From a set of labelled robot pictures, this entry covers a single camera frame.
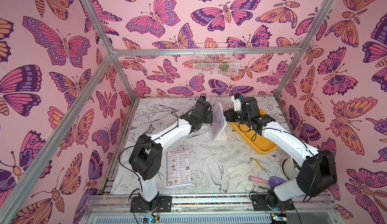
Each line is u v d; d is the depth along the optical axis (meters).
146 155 0.50
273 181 0.79
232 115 0.73
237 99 0.74
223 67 0.93
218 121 0.87
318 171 0.42
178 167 0.86
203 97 0.78
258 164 0.87
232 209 0.73
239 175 0.83
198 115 0.68
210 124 0.80
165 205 0.74
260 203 0.73
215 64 1.06
